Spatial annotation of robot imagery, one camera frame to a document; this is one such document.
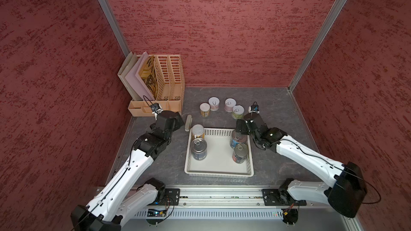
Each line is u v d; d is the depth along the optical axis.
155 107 0.63
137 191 0.58
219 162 0.86
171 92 1.17
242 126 0.74
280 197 0.65
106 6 0.79
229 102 1.04
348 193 0.40
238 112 1.00
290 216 0.70
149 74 1.00
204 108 1.01
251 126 0.61
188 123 0.97
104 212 0.38
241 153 0.79
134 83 0.90
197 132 0.83
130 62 0.92
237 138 0.83
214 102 1.04
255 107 0.72
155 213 0.72
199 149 0.80
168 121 0.56
